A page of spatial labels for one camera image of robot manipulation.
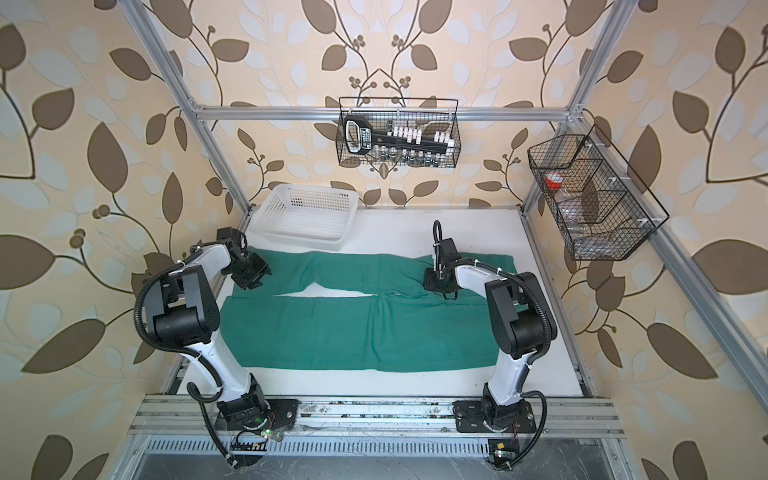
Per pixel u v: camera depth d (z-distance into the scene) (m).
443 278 0.73
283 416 0.74
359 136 0.85
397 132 0.83
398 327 0.91
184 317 0.51
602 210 0.73
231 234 0.80
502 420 0.68
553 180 0.83
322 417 0.76
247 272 0.84
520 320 0.49
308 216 1.17
